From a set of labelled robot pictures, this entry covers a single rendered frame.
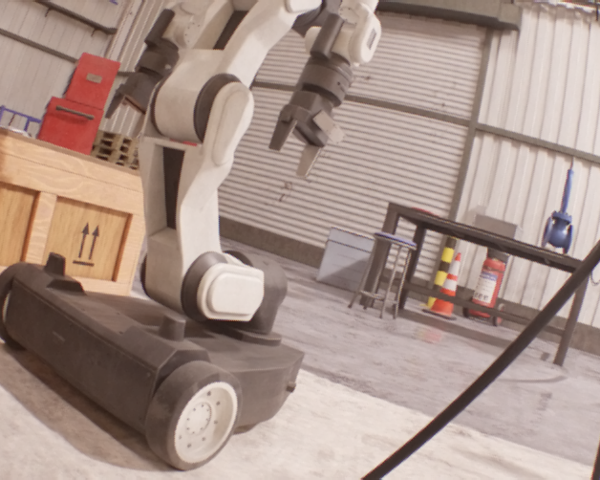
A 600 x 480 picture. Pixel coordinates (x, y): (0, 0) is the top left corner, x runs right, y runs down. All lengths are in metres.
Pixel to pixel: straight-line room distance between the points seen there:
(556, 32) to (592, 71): 0.87
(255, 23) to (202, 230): 0.42
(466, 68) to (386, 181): 2.20
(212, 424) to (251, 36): 0.73
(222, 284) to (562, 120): 7.79
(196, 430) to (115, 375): 0.16
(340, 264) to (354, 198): 2.88
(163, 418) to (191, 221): 0.43
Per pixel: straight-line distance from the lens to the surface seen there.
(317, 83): 1.10
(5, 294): 1.30
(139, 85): 1.36
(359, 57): 1.15
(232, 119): 1.14
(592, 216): 8.41
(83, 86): 4.50
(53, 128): 4.47
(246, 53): 1.23
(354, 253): 6.56
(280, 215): 9.90
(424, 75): 9.45
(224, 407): 1.06
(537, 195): 8.52
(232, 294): 1.28
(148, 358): 0.98
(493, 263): 7.72
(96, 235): 1.90
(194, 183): 1.14
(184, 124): 1.16
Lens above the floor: 0.44
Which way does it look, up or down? level
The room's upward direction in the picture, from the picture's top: 17 degrees clockwise
